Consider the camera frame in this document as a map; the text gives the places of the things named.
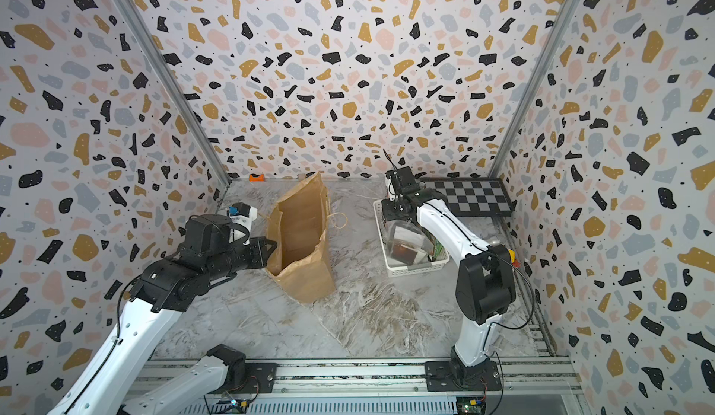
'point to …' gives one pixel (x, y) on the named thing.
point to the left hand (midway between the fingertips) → (279, 243)
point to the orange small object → (257, 178)
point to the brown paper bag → (298, 240)
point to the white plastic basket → (396, 269)
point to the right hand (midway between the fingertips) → (391, 207)
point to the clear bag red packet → (406, 243)
